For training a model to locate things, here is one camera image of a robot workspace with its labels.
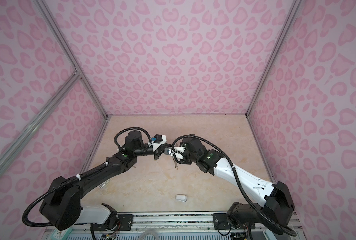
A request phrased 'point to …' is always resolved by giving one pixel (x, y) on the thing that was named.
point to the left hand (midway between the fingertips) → (173, 143)
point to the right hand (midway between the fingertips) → (178, 146)
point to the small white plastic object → (181, 197)
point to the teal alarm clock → (61, 234)
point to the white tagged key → (101, 185)
